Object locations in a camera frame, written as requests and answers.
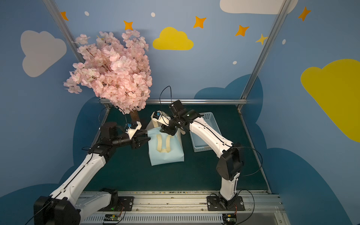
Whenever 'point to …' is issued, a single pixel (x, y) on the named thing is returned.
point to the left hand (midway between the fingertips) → (147, 132)
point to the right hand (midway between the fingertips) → (165, 125)
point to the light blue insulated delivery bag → (164, 147)
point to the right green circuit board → (229, 217)
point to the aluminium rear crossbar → (196, 101)
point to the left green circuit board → (112, 217)
